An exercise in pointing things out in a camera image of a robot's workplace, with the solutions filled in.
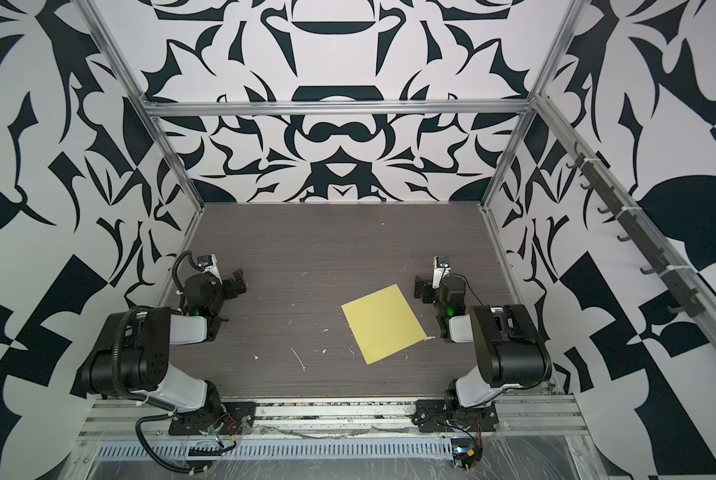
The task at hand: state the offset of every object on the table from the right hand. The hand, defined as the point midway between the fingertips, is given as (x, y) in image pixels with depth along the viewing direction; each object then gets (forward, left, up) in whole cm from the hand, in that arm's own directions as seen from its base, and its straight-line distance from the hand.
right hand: (436, 273), depth 94 cm
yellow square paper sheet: (-13, +17, -7) cm, 23 cm away
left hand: (+1, +65, +4) cm, 65 cm away
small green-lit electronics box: (-45, 0, -7) cm, 46 cm away
